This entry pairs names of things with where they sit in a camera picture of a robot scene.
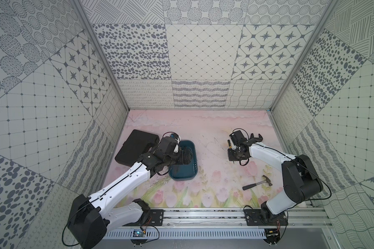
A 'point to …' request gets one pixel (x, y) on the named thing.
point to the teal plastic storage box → (187, 171)
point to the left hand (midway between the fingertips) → (186, 152)
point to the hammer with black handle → (267, 180)
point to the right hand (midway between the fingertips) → (234, 158)
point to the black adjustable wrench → (253, 139)
